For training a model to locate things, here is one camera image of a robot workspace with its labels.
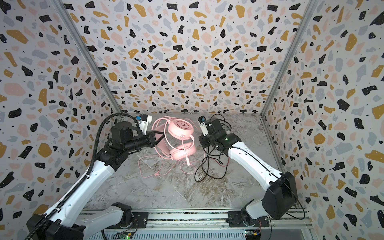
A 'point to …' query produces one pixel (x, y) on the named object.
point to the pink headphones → (177, 143)
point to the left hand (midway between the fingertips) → (165, 132)
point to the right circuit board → (252, 234)
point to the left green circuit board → (124, 235)
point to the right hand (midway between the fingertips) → (200, 132)
